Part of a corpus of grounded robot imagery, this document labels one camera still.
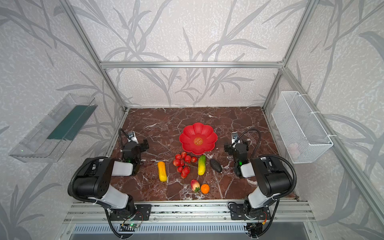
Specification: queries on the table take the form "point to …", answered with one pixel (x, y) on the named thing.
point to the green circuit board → (130, 227)
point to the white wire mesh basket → (300, 132)
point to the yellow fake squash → (162, 171)
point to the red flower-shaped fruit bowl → (198, 138)
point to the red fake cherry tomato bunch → (182, 160)
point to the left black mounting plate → (139, 212)
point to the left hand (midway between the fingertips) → (138, 134)
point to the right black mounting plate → (237, 212)
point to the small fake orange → (205, 188)
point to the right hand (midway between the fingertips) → (236, 135)
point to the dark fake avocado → (215, 165)
